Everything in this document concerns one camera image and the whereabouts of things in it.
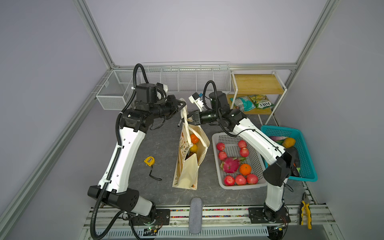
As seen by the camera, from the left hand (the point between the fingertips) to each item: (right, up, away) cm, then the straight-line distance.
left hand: (187, 105), depth 63 cm
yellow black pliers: (+60, -50, +13) cm, 79 cm away
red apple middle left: (+19, -27, +26) cm, 42 cm away
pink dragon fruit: (+23, -31, +19) cm, 43 cm away
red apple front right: (+34, -38, +17) cm, 54 cm away
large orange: (+32, -34, +21) cm, 51 cm away
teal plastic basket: (+66, -35, +19) cm, 77 cm away
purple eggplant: (+58, -17, +36) cm, 71 cm away
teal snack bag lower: (+36, +6, +36) cm, 51 cm away
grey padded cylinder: (+3, -53, +9) cm, 54 cm away
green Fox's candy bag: (+48, +8, +38) cm, 62 cm away
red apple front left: (+22, -39, +17) cm, 48 cm away
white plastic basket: (+29, -32, +23) cm, 49 cm away
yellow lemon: (+2, -23, +27) cm, 36 cm away
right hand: (-3, -7, +5) cm, 9 cm away
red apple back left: (+19, -22, +31) cm, 43 cm away
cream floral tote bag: (-2, -33, +13) cm, 36 cm away
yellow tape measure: (-25, -31, +28) cm, 48 cm away
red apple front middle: (+28, -38, +17) cm, 50 cm away
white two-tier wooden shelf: (+49, +16, +27) cm, 58 cm away
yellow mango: (+63, -20, +31) cm, 72 cm away
